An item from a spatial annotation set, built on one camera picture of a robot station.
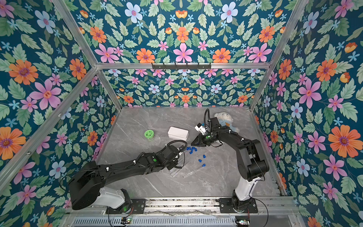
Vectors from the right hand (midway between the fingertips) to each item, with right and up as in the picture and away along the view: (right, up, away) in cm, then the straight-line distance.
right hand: (196, 141), depth 87 cm
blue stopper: (0, -6, +7) cm, 9 cm away
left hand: (-12, -9, -2) cm, 15 cm away
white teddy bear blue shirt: (+22, +14, +13) cm, 29 cm away
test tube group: (+4, -16, +1) cm, 16 cm away
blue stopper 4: (+6, -11, +6) cm, 13 cm away
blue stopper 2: (-3, -8, +6) cm, 11 cm away
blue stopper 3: (-3, -7, +8) cm, 11 cm away
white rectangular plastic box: (-12, +4, +12) cm, 18 cm away
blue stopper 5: (+3, -13, +3) cm, 13 cm away
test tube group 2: (-12, -18, -1) cm, 21 cm away
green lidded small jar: (-33, +3, +11) cm, 35 cm away
